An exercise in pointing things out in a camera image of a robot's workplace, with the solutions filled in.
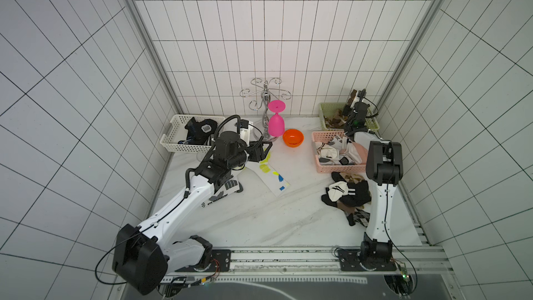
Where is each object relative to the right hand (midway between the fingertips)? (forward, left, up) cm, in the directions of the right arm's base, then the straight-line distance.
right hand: (360, 97), depth 104 cm
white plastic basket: (-16, +97, -14) cm, 100 cm away
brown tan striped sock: (-9, +11, -9) cm, 16 cm away
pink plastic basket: (-17, +18, -13) cm, 28 cm away
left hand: (-39, +46, +7) cm, 61 cm away
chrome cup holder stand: (-12, +51, -14) cm, 54 cm away
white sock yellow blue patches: (-40, +43, -16) cm, 61 cm away
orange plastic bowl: (-17, +34, -15) cm, 41 cm away
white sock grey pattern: (-26, +13, -13) cm, 31 cm away
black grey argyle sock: (-55, +8, -16) cm, 58 cm away
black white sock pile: (-45, +11, -13) cm, 48 cm away
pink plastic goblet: (-23, +43, +1) cm, 48 cm away
